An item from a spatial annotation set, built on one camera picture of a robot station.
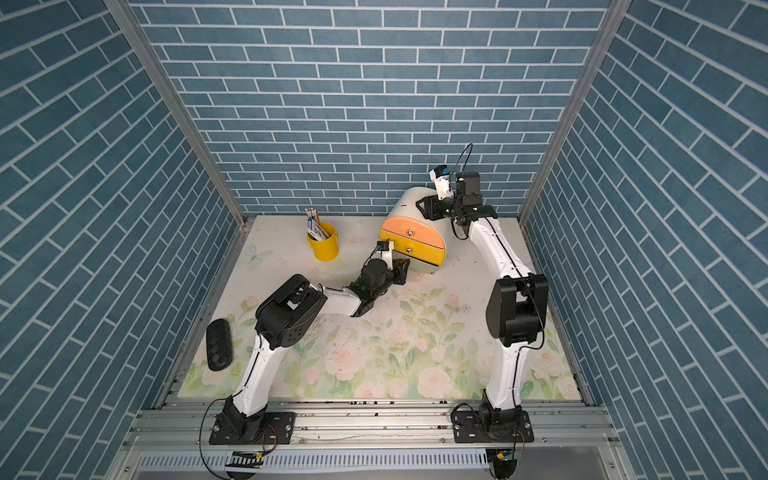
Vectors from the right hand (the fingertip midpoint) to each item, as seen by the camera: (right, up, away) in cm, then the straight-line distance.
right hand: (427, 202), depth 91 cm
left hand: (-4, -19, +7) cm, 21 cm away
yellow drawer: (-1, -15, +1) cm, 15 cm away
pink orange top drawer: (-4, -8, -2) cm, 9 cm away
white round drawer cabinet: (-7, -1, +2) cm, 7 cm away
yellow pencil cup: (-35, -15, +15) cm, 41 cm away
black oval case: (-61, -42, -5) cm, 74 cm away
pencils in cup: (-36, -8, +4) cm, 37 cm away
